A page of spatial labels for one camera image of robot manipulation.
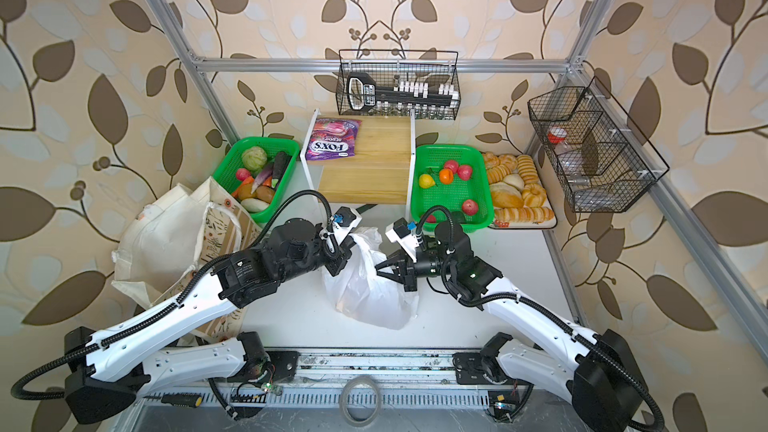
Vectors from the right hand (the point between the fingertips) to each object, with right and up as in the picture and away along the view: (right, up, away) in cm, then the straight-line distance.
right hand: (374, 273), depth 66 cm
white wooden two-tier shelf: (0, +25, +35) cm, 43 cm away
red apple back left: (+26, +28, +46) cm, 60 cm away
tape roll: (-7, -29, +1) cm, 29 cm away
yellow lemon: (+16, +22, +42) cm, 50 cm away
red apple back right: (+31, +25, +46) cm, 61 cm away
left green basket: (-58, +29, +46) cm, 79 cm away
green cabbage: (-49, +31, +45) cm, 73 cm away
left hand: (-3, +8, +1) cm, 9 cm away
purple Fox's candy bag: (-12, +32, +11) cm, 36 cm away
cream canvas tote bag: (-57, +4, +13) cm, 58 cm away
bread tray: (+49, +16, +38) cm, 64 cm away
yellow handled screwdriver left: (-46, -31, +3) cm, 55 cm away
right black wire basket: (+56, +25, +6) cm, 62 cm away
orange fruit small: (+24, +24, +44) cm, 56 cm away
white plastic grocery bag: (-4, -7, +9) cm, 12 cm away
